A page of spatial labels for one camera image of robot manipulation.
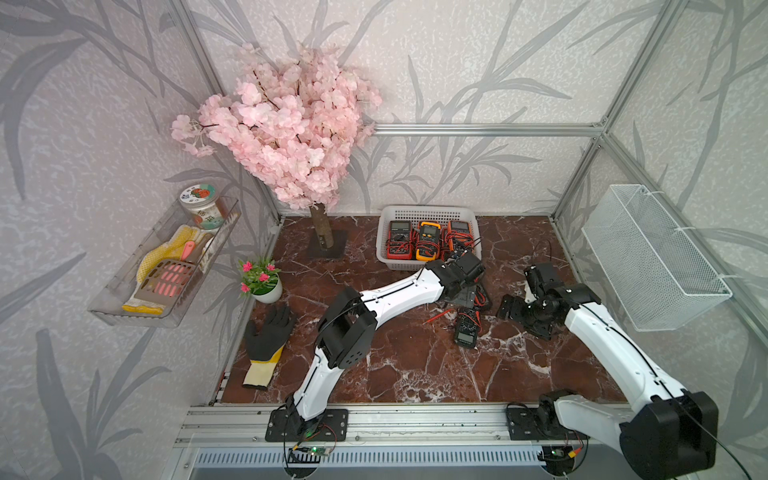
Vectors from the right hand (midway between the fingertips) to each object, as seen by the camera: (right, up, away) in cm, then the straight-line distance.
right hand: (509, 318), depth 82 cm
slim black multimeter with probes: (-11, +6, -1) cm, 13 cm away
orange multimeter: (-10, +24, +19) cm, 32 cm away
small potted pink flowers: (-71, +10, +5) cm, 72 cm away
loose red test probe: (-19, -3, +12) cm, 22 cm away
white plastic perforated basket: (-25, +32, +30) cm, 50 cm away
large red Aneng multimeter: (-31, +21, +20) cm, 42 cm away
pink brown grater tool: (-78, +14, -21) cm, 82 cm away
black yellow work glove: (-70, -8, +5) cm, 71 cm away
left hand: (-13, +5, +7) cm, 16 cm away
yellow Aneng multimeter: (-21, +21, +15) cm, 33 cm away
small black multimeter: (-11, -4, +5) cm, 13 cm away
